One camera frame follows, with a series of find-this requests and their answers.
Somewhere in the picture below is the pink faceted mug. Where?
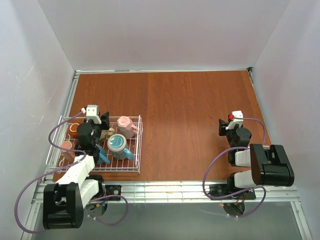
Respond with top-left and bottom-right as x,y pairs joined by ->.
117,116 -> 138,139

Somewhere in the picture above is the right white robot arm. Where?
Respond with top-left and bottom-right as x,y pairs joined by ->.
217,119 -> 295,195

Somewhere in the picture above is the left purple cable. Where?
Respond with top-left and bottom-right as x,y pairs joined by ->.
14,109 -> 129,234

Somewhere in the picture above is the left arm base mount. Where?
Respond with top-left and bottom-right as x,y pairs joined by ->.
84,184 -> 123,218

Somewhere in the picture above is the orange brown mug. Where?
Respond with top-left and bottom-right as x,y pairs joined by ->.
68,122 -> 80,139

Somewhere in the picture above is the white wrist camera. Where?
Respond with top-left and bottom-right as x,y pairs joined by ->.
84,104 -> 102,125
225,110 -> 244,130

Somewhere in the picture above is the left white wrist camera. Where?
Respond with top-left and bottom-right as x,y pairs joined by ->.
84,104 -> 102,125

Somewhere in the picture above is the aluminium front rail frame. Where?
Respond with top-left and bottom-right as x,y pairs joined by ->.
31,181 -> 301,205

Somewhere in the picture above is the aluminium left rail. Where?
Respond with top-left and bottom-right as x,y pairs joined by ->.
44,70 -> 81,173

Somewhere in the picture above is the white wire dish rack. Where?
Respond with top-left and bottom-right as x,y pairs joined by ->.
45,115 -> 143,174

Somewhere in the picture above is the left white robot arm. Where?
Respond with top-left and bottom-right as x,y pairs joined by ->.
42,112 -> 110,230

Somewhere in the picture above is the purple cable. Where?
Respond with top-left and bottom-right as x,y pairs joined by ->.
201,117 -> 267,219
14,109 -> 129,234

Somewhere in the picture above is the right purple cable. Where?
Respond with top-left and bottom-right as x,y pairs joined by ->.
201,117 -> 267,219

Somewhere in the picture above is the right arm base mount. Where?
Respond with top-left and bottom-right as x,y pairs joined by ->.
205,184 -> 256,216

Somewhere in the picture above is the blue bear mug yellow inside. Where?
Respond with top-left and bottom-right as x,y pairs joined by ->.
107,134 -> 134,160

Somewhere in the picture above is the beige round mug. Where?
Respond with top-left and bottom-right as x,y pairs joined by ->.
99,127 -> 116,142

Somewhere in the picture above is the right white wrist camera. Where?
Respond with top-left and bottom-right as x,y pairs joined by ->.
225,110 -> 244,130

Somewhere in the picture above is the light blue mug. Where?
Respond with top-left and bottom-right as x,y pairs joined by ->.
97,145 -> 111,165

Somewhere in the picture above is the salmon pink cup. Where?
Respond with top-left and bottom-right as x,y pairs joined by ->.
60,140 -> 76,163

